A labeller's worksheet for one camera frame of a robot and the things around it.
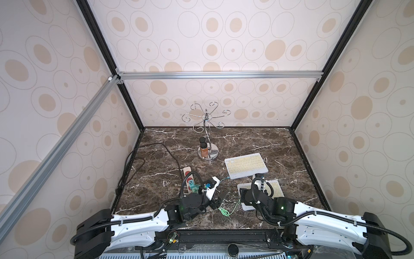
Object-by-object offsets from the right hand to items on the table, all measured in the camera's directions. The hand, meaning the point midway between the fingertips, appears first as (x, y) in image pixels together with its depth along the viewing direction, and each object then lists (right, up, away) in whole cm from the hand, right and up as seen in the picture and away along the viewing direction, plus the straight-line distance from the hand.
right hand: (249, 190), depth 80 cm
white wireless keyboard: (+2, +9, +20) cm, 22 cm away
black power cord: (-61, +13, +20) cm, 65 cm away
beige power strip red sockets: (-33, +7, +16) cm, 37 cm away
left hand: (-12, +4, -9) cm, 16 cm away
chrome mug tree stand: (-21, +36, +2) cm, 42 cm away
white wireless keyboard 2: (+17, -2, +11) cm, 20 cm away
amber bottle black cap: (-24, +22, +17) cm, 36 cm away
